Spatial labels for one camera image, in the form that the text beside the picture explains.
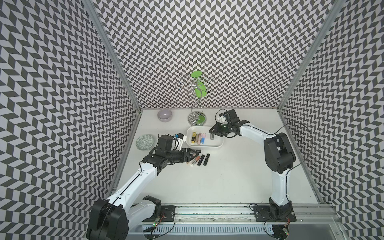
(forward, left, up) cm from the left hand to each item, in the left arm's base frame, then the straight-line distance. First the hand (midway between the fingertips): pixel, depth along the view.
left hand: (194, 156), depth 77 cm
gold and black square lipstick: (+19, +2, -13) cm, 23 cm away
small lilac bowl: (+38, +24, -11) cm, 46 cm away
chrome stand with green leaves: (+38, -2, +16) cm, 42 cm away
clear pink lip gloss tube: (+19, -2, -13) cm, 24 cm away
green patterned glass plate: (+16, +33, -12) cm, 39 cm away
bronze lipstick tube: (+22, -1, -13) cm, 26 cm away
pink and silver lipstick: (+5, -1, -13) cm, 14 cm away
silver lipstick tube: (+16, -10, -5) cm, 20 cm away
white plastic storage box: (+16, -14, -10) cm, 23 cm away
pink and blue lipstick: (+20, -5, -13) cm, 24 cm away
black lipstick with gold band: (+5, -7, -14) cm, 17 cm away
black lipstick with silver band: (+5, -3, -14) cm, 15 cm away
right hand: (+20, -9, -7) cm, 23 cm away
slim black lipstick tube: (+12, -2, -15) cm, 19 cm away
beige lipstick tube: (-6, +1, +6) cm, 9 cm away
